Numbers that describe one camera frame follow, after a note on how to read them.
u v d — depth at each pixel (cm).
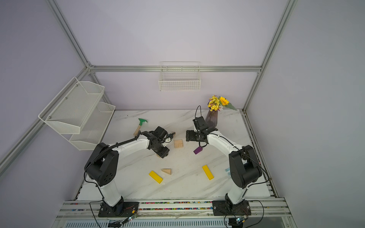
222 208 74
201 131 70
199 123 72
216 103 89
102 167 48
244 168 46
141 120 110
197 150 96
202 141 74
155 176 84
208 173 86
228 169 87
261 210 74
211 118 99
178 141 101
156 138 70
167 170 87
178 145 98
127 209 74
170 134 82
